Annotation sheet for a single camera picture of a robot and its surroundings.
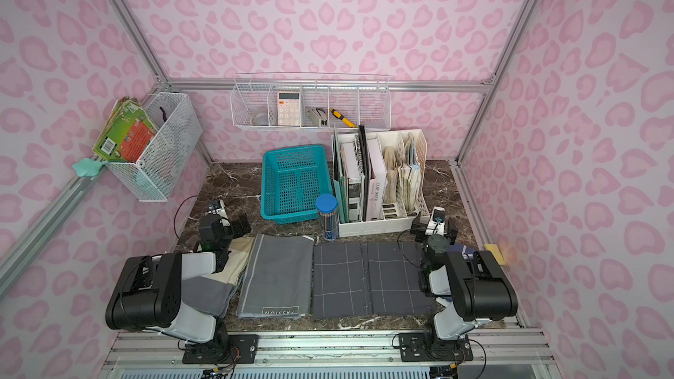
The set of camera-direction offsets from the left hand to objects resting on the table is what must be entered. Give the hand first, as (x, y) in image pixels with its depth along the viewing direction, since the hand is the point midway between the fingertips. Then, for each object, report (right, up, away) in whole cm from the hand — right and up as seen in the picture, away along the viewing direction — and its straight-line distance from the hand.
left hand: (230, 213), depth 94 cm
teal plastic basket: (+18, +12, +19) cm, 29 cm away
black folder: (+47, +16, -17) cm, 53 cm away
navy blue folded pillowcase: (+80, -11, -4) cm, 81 cm away
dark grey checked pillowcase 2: (+57, -21, -7) cm, 62 cm away
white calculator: (+21, +38, +1) cm, 43 cm away
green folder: (+40, +11, -20) cm, 46 cm away
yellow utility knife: (+41, +35, +4) cm, 53 cm away
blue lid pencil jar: (+36, 0, -12) cm, 38 cm away
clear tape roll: (+10, +34, +1) cm, 35 cm away
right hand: (+72, +1, -6) cm, 72 cm away
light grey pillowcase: (+20, -20, -10) cm, 30 cm away
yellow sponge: (+96, -13, +3) cm, 97 cm away
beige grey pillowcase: (0, -24, -12) cm, 27 cm away
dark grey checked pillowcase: (+40, -20, -10) cm, 46 cm away
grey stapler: (+31, +36, +2) cm, 47 cm away
